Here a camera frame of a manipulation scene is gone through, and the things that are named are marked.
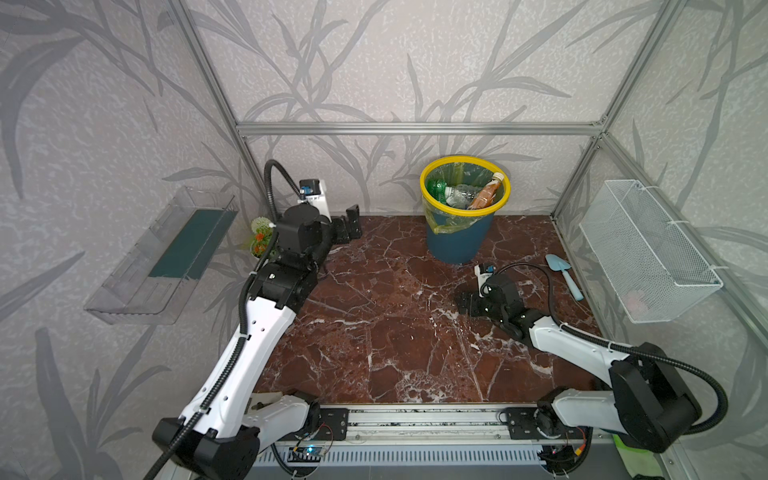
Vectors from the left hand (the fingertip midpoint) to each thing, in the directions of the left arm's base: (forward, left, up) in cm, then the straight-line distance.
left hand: (343, 201), depth 68 cm
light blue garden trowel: (+10, -69, -39) cm, 80 cm away
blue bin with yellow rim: (+20, -40, -41) cm, 60 cm away
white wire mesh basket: (-14, -67, -5) cm, 68 cm away
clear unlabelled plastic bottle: (+22, -33, -19) cm, 44 cm away
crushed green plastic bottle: (+24, -25, -17) cm, 38 cm away
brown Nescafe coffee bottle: (+17, -39, -13) cm, 44 cm away
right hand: (-4, -33, -31) cm, 46 cm away
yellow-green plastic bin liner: (+32, -32, -17) cm, 48 cm away
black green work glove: (-46, -68, -37) cm, 90 cm away
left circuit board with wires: (-45, +9, -40) cm, 61 cm away
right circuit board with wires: (-46, -52, -40) cm, 80 cm away
